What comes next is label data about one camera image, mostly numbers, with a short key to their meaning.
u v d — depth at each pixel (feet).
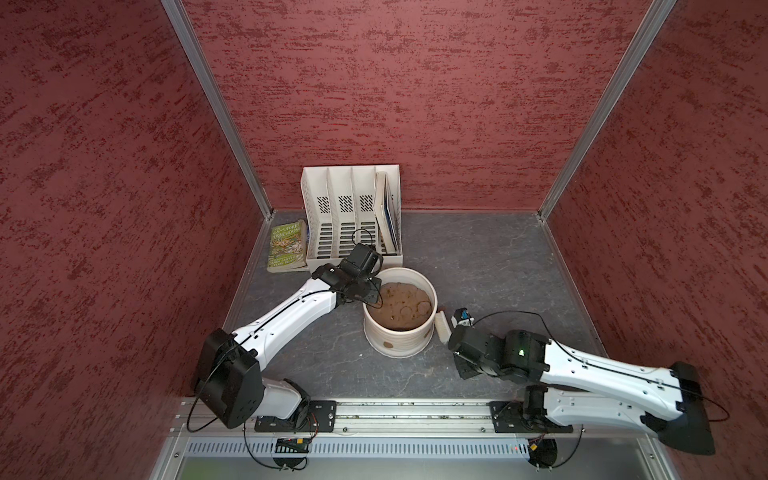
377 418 2.49
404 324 2.60
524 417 2.18
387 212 2.94
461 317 2.23
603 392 1.49
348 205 3.68
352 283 1.90
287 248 3.40
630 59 2.57
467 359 1.84
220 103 2.87
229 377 1.33
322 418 2.43
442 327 2.51
